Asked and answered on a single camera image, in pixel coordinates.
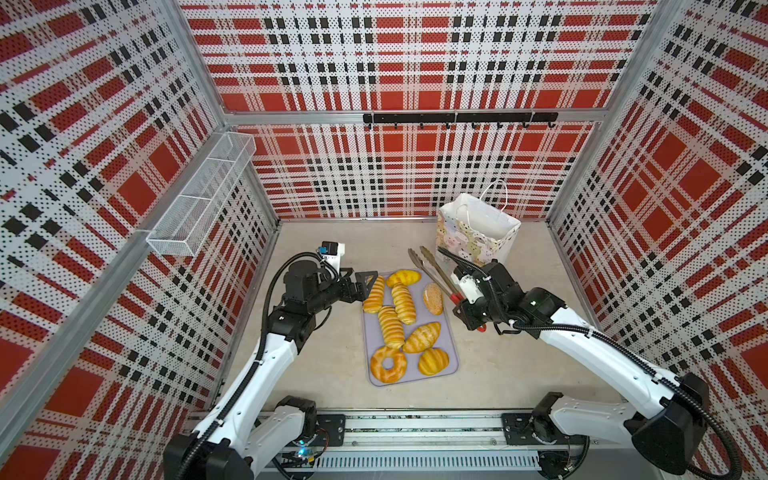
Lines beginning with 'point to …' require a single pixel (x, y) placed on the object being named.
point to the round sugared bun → (434, 298)
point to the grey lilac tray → (446, 340)
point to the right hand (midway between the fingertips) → (461, 312)
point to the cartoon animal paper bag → (477, 229)
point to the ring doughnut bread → (378, 369)
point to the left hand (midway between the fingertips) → (364, 277)
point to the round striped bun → (433, 361)
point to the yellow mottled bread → (405, 276)
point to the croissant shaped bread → (422, 338)
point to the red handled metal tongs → (442, 278)
